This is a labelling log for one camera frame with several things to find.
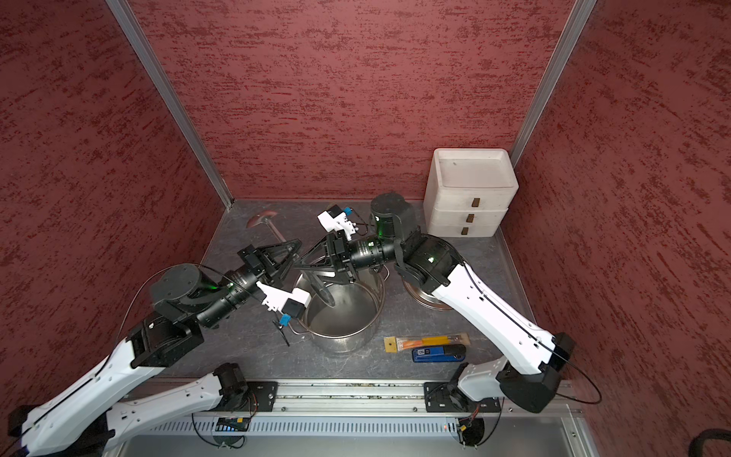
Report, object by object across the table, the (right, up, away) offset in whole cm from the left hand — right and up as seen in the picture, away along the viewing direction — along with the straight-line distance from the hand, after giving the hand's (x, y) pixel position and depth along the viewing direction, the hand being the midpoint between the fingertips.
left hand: (289, 237), depth 53 cm
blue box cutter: (+36, -34, +24) cm, 55 cm away
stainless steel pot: (+9, -30, +38) cm, 49 cm away
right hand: (+4, -7, -5) cm, 9 cm away
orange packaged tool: (+25, -33, +30) cm, 51 cm away
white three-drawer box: (+48, +14, +39) cm, 63 cm away
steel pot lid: (+34, -22, +39) cm, 56 cm away
